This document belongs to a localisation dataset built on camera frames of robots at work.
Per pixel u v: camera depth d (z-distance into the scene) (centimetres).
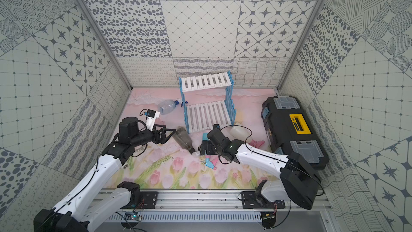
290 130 78
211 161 84
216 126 77
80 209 41
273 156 48
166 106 102
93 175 47
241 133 90
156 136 67
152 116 68
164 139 67
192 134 97
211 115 104
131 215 70
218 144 63
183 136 94
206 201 75
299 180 41
